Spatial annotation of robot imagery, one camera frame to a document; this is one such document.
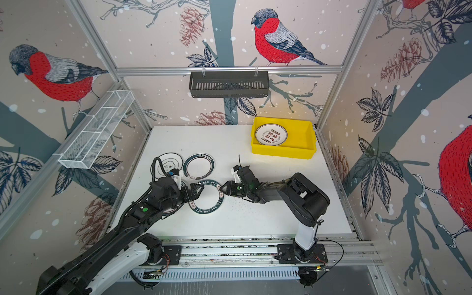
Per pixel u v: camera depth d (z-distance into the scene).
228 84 1.07
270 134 1.11
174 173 0.73
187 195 0.70
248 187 0.73
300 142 1.10
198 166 1.01
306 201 0.48
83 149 0.71
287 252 0.74
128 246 0.59
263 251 0.76
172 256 0.73
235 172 0.87
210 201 0.88
